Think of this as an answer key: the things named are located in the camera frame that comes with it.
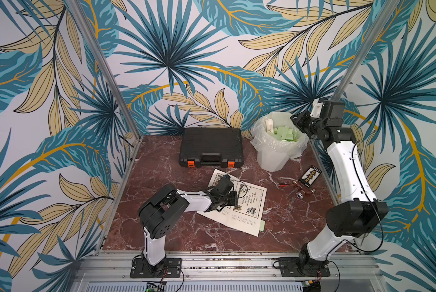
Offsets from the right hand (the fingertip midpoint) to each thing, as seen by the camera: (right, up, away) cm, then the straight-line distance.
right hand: (293, 116), depth 77 cm
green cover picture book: (-18, -46, +10) cm, 50 cm away
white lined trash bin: (-6, -10, +3) cm, 12 cm away
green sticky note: (-11, -50, +7) cm, 51 cm away
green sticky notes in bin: (+2, -6, +16) cm, 17 cm away
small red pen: (+4, -33, +21) cm, 40 cm away
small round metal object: (+9, -37, +15) cm, 41 cm away
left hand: (-23, -40, +15) cm, 48 cm away
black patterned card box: (+19, -28, +23) cm, 41 cm away
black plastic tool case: (-36, -12, +29) cm, 48 cm away
